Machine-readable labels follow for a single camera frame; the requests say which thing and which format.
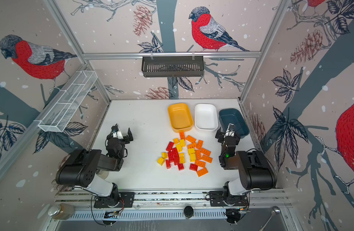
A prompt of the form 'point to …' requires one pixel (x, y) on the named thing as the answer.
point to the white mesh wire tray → (61, 113)
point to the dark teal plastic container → (234, 116)
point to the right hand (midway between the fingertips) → (228, 128)
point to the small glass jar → (63, 211)
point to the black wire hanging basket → (172, 66)
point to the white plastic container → (206, 118)
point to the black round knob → (188, 211)
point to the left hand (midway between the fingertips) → (123, 126)
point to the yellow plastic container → (181, 117)
